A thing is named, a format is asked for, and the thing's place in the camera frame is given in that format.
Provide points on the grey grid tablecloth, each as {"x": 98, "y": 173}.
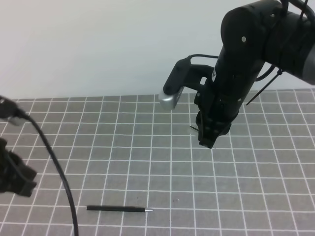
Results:
{"x": 257, "y": 180}

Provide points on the black pen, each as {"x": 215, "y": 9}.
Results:
{"x": 119, "y": 208}

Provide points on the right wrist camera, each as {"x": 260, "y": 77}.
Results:
{"x": 175, "y": 84}

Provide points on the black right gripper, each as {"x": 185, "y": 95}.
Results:
{"x": 244, "y": 31}

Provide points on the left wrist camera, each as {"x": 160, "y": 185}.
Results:
{"x": 10, "y": 112}

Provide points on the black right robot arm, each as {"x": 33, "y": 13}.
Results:
{"x": 290, "y": 44}

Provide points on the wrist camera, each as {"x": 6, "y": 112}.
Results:
{"x": 10, "y": 112}
{"x": 175, "y": 84}

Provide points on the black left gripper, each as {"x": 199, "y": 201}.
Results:
{"x": 15, "y": 176}

